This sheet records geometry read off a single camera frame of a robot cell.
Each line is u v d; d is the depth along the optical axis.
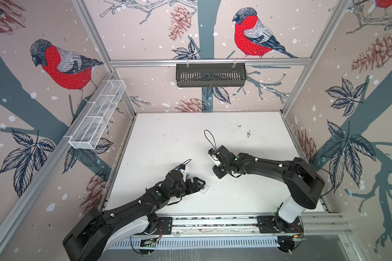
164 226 0.73
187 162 0.78
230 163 0.66
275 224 0.66
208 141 0.70
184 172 0.78
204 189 0.83
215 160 0.77
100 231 0.41
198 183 0.74
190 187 0.71
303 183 0.46
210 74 1.04
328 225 0.75
